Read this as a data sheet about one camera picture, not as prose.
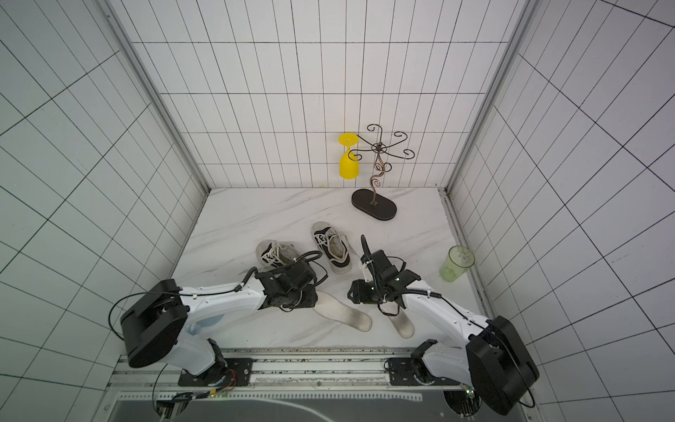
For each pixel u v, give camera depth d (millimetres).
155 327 426
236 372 724
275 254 881
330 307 850
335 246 974
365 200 1151
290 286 656
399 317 833
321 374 743
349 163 972
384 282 635
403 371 726
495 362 397
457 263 816
